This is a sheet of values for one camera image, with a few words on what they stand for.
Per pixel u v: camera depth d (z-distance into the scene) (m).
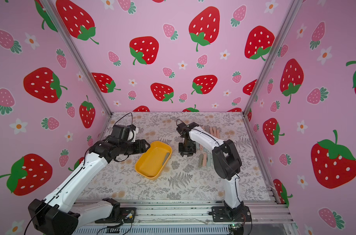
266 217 0.73
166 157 0.94
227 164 0.52
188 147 0.78
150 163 0.92
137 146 0.67
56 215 0.37
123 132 0.59
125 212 0.74
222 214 0.74
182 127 0.78
